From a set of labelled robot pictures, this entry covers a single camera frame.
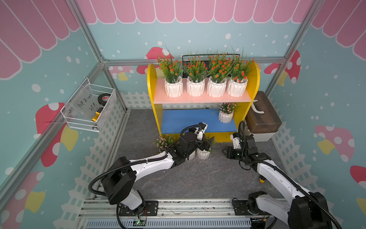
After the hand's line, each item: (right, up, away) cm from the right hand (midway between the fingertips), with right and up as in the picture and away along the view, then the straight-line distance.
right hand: (223, 150), depth 85 cm
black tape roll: (-69, +30, -6) cm, 76 cm away
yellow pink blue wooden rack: (-31, +22, +12) cm, 40 cm away
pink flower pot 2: (-19, -4, +4) cm, 20 cm away
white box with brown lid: (+27, +18, +7) cm, 33 cm away
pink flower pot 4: (+1, +22, -3) cm, 22 cm away
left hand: (-11, +10, -6) cm, 16 cm away
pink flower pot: (-35, +5, -3) cm, 36 cm away
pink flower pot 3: (-12, -3, +2) cm, 13 cm away
